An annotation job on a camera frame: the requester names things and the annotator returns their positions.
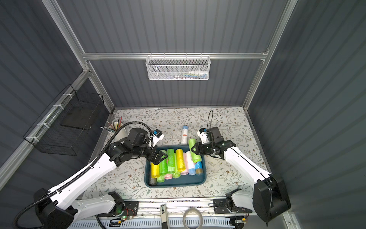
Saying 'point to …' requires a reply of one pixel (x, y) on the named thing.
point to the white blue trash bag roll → (184, 135)
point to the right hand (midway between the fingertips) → (195, 149)
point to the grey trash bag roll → (153, 182)
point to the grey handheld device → (164, 216)
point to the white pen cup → (122, 133)
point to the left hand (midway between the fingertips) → (162, 153)
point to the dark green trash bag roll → (170, 161)
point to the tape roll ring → (200, 214)
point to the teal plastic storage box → (185, 180)
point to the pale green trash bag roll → (177, 175)
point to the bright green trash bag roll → (163, 165)
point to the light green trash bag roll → (195, 157)
